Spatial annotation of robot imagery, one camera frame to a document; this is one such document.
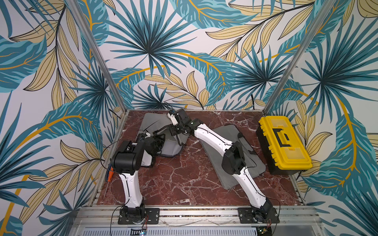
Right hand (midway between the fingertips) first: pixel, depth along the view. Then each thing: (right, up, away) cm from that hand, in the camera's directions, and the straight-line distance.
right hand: (169, 128), depth 92 cm
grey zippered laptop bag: (-8, +3, -1) cm, 8 cm away
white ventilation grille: (+5, -49, -22) cm, 54 cm away
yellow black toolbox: (+63, -11, -14) cm, 65 cm away
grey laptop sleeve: (+52, -22, -3) cm, 56 cm away
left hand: (-3, -5, +7) cm, 9 cm away
